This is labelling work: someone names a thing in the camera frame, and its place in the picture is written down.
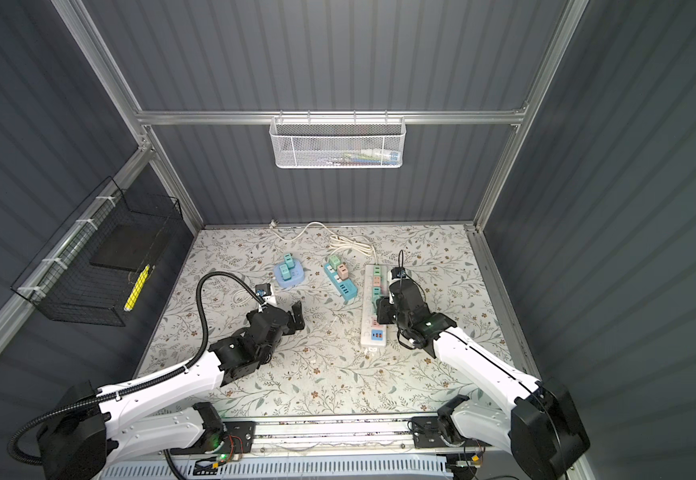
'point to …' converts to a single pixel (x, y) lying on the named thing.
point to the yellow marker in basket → (136, 289)
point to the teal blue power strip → (344, 287)
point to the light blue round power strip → (297, 272)
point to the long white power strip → (373, 333)
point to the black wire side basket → (92, 269)
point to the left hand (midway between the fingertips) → (287, 307)
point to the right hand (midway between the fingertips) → (384, 303)
